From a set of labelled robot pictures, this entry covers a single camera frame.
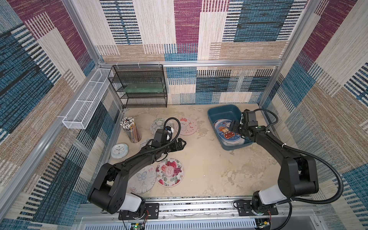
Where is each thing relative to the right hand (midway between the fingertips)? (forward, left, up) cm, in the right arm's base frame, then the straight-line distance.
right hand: (237, 128), depth 91 cm
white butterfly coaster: (-27, +57, -11) cm, 64 cm away
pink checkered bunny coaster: (+12, +30, -12) cm, 35 cm away
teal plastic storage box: (+22, -3, -9) cm, 24 cm away
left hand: (-9, +35, -2) cm, 36 cm away
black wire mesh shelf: (+27, +63, +14) cm, 70 cm away
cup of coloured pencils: (-1, +66, +7) cm, 66 cm away
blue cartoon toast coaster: (+9, +6, -10) cm, 14 cm away
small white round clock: (-9, +75, -9) cm, 76 cm away
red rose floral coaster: (-23, +42, -12) cm, 49 cm away
